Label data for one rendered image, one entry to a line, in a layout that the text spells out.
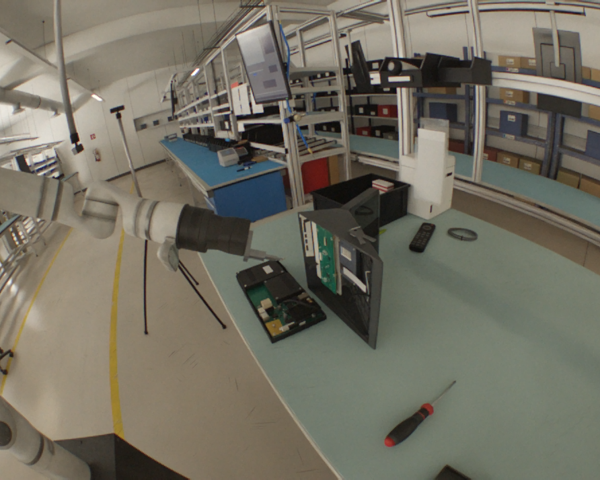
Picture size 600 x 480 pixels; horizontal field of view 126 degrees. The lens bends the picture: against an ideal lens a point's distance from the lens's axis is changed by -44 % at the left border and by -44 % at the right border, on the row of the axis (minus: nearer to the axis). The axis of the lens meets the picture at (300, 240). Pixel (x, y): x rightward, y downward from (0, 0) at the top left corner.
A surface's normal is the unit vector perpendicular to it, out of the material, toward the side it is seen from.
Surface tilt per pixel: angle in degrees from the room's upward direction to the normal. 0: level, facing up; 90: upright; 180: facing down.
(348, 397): 0
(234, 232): 45
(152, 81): 90
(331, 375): 0
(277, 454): 0
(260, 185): 90
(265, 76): 101
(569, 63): 97
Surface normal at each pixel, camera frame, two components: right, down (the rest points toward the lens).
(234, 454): -0.12, -0.86
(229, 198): 0.51, 0.37
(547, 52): -0.81, 0.47
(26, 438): 0.22, -0.84
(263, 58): -0.52, 0.62
